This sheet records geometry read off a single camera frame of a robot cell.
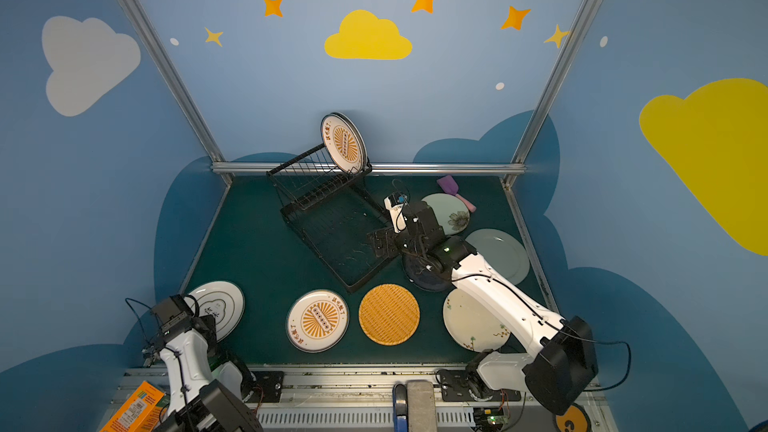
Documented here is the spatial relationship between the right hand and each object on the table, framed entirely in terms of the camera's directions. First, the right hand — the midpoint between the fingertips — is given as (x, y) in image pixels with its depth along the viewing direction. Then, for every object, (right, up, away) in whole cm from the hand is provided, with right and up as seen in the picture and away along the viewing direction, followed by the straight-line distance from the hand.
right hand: (384, 229), depth 77 cm
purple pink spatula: (+26, +15, +42) cm, 51 cm away
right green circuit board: (+26, -46, -6) cm, 53 cm away
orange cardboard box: (-56, -41, -10) cm, 70 cm away
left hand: (-48, -28, +6) cm, 56 cm away
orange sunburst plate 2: (-20, -27, +7) cm, 34 cm away
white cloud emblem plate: (-49, -23, +11) cm, 55 cm away
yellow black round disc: (+46, -45, -7) cm, 65 cm away
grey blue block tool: (+7, -42, -8) cm, 43 cm away
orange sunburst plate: (-13, +26, +15) cm, 32 cm away
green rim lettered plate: (-6, +24, +7) cm, 26 cm away
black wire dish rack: (-19, +4, +32) cm, 38 cm away
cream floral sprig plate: (+25, -28, +7) cm, 38 cm away
